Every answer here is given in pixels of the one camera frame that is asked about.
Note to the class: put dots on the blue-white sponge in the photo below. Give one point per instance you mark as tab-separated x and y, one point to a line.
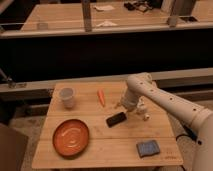
148	148

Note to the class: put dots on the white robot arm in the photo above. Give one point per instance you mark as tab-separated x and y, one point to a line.
198	118

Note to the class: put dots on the white plastic cup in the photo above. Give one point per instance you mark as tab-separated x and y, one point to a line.
66	95

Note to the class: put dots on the black tools pile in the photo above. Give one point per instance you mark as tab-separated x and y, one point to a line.
142	6

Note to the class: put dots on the white crumpled cloth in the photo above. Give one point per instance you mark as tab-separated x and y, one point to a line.
106	24

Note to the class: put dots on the metal post right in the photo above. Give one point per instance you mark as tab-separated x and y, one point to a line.
181	9

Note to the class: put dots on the white paper sheet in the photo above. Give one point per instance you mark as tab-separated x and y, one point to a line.
104	8

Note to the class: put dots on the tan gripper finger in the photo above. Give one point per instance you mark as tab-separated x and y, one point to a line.
118	104

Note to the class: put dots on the small clear cup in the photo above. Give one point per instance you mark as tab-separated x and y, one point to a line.
42	25

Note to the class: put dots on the black eraser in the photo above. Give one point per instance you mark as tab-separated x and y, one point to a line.
115	119

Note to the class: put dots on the white bottle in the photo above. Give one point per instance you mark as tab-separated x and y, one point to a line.
142	110

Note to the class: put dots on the metal clamp left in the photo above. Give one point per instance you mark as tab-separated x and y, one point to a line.
10	82

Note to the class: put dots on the orange plate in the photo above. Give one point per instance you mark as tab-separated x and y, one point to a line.
70	138

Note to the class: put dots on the orange carrot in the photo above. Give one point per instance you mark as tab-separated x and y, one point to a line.
101	97

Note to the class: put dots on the metal post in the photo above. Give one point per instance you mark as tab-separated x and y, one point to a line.
86	15
181	9

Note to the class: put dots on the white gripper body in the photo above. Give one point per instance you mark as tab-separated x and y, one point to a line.
129	100

